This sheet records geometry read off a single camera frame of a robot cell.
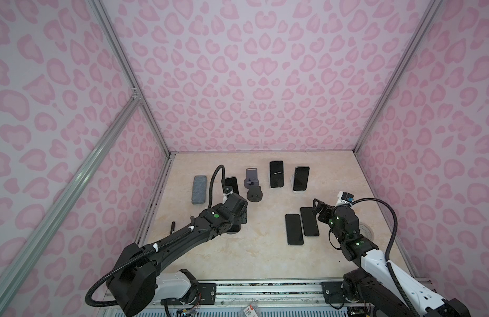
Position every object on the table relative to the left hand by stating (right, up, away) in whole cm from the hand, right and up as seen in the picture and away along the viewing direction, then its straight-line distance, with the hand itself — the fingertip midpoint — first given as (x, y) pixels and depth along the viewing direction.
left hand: (236, 210), depth 85 cm
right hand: (+36, +3, -1) cm, 36 cm away
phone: (-2, +12, +5) cm, 13 cm away
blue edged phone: (+26, -10, +4) cm, 28 cm away
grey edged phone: (+33, -6, +5) cm, 34 cm away
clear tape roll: (+57, -9, +2) cm, 57 cm away
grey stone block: (-20, +7, +16) cm, 27 cm away
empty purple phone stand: (+6, +12, +17) cm, 21 cm away
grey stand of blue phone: (+8, +5, +14) cm, 17 cm away
